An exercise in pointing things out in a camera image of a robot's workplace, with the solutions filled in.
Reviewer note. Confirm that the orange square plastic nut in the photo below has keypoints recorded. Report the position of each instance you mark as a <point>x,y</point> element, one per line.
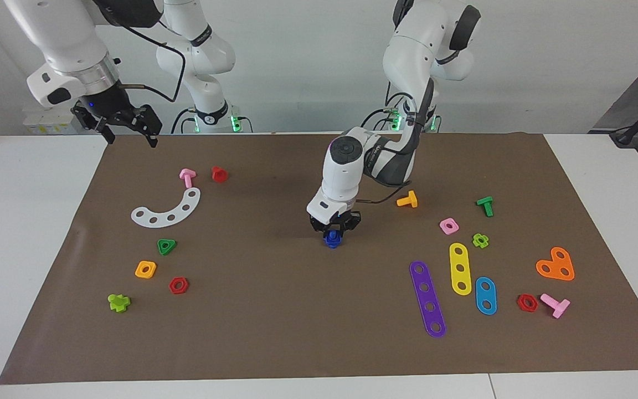
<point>138,274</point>

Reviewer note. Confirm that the white box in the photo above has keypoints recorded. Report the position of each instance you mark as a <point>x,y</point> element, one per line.
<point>42,124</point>

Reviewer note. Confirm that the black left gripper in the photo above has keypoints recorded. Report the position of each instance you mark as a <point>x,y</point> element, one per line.
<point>335,220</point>

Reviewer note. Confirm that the yellow three-hole plastic strip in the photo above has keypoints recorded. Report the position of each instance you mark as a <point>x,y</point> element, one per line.
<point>459,259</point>

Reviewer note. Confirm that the purple four-hole plastic strip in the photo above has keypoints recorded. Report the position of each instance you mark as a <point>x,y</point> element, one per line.
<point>427,297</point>

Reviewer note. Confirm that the blue square plastic nut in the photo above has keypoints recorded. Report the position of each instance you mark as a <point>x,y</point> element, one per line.
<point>332,236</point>

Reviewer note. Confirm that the white curved five-hole strip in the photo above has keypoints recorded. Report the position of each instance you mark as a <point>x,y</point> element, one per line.
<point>162,220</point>

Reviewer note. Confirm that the green triangular plastic nut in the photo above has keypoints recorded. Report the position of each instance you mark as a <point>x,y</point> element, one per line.
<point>162,251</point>

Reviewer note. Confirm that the lime green cross nut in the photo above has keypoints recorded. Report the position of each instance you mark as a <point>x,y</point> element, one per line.
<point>476,244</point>

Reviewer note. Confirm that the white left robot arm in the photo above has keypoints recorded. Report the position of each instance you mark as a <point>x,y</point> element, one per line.
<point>346,172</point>

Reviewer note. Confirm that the pink square plastic nut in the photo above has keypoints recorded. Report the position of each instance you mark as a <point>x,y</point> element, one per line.
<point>444,229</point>

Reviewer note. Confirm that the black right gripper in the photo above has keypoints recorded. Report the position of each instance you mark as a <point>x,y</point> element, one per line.
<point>111,108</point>

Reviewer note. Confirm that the orange plastic bolt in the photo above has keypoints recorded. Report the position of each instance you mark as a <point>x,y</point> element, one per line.
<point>407,201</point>

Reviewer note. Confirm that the lime green cross bolt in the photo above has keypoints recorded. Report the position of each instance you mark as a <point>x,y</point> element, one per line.
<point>118,303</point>

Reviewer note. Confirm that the red hexagonal plastic bolt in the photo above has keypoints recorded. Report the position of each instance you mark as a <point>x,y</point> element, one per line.
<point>219,175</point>

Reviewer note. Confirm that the pink plastic bolt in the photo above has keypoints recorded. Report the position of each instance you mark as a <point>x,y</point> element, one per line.
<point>188,178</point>
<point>557,306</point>

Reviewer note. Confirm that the blue two-hole plastic strip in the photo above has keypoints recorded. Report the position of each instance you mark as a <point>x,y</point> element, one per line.
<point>485,295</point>

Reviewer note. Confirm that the red hexagonal plastic nut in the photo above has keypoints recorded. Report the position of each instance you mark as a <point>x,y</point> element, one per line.
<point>520,306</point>
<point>173,288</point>

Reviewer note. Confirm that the orange heart-shaped plastic plate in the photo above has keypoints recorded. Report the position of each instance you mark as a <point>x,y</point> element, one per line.
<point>555,265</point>

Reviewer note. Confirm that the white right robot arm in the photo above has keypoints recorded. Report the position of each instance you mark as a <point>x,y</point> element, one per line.
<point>64,33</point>

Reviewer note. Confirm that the brown table mat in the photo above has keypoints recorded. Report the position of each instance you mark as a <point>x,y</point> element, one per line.
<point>297,332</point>

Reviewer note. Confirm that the green plastic bolt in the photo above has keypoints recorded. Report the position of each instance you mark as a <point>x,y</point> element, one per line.
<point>485,204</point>

